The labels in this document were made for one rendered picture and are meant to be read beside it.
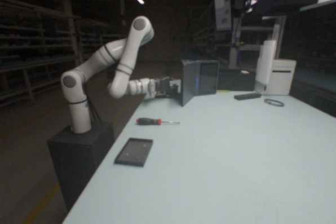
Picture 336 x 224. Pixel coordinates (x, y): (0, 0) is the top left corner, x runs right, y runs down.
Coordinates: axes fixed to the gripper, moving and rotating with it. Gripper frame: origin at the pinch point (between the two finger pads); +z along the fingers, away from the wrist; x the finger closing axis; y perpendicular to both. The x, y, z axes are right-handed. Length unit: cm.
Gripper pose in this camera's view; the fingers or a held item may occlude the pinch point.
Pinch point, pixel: (179, 82)
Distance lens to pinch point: 91.7
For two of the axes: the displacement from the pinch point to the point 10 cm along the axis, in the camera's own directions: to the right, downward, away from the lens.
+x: 0.0, 9.5, 3.1
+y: -5.1, -2.7, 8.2
